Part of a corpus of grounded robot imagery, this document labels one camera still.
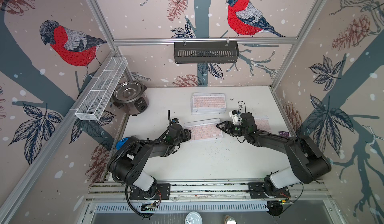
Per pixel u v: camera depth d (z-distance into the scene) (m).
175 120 0.86
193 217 0.62
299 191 0.71
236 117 0.84
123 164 0.46
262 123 0.99
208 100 1.10
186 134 0.83
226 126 0.80
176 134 0.73
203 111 1.04
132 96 1.00
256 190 0.73
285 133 0.93
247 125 0.71
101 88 0.79
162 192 0.73
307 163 0.44
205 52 1.04
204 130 0.92
